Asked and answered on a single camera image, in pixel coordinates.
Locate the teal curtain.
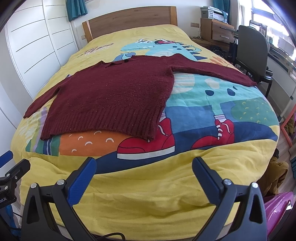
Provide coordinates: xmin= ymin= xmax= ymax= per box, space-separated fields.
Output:
xmin=66 ymin=0 xmax=88 ymax=21
xmin=213 ymin=0 xmax=230 ymax=23

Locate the grey office chair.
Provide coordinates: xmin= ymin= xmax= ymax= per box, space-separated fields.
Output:
xmin=234 ymin=25 xmax=273 ymax=97

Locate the teal curtain left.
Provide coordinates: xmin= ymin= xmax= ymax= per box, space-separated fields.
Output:
xmin=66 ymin=0 xmax=88 ymax=21

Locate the white wardrobe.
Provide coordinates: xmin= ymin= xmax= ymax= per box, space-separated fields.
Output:
xmin=5 ymin=0 xmax=78 ymax=98

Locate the wooden drawer cabinet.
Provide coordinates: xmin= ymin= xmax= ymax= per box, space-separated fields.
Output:
xmin=200 ymin=18 xmax=235 ymax=46

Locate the brown cloth on floor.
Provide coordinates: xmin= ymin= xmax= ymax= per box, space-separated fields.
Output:
xmin=257 ymin=157 xmax=289 ymax=197

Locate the pink plastic object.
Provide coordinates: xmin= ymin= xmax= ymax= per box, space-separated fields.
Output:
xmin=263 ymin=192 xmax=294 ymax=237

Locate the maroon knit sweater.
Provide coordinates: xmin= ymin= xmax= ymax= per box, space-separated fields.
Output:
xmin=24 ymin=54 xmax=255 ymax=140

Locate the yellow dinosaur bed cover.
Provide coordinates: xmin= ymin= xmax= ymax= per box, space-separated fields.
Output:
xmin=11 ymin=25 xmax=280 ymax=240

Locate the teal curtain right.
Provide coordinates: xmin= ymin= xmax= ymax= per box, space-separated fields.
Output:
xmin=213 ymin=0 xmax=230 ymax=23

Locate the grey printer on cabinet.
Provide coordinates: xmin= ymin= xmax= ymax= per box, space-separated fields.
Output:
xmin=201 ymin=6 xmax=228 ymax=23

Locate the wooden headboard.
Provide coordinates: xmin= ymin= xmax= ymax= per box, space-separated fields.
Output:
xmin=82 ymin=6 xmax=178 ymax=42

